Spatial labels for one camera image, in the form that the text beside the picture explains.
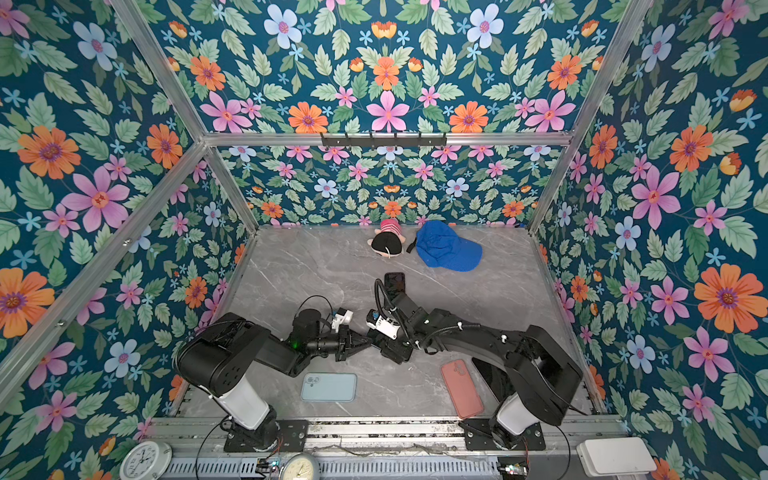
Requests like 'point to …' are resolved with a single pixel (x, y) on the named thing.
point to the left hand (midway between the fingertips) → (372, 340)
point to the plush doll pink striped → (388, 239)
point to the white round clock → (147, 460)
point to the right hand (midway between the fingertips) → (389, 337)
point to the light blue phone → (326, 387)
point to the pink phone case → (461, 389)
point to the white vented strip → (255, 467)
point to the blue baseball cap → (438, 244)
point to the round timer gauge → (300, 466)
